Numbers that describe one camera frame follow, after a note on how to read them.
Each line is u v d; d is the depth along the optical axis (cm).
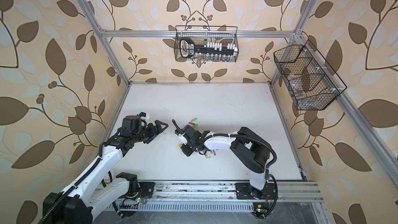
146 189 74
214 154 87
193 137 69
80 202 41
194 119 102
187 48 84
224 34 91
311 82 74
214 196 74
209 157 85
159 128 73
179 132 74
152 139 79
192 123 99
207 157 85
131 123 62
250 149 49
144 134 69
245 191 74
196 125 99
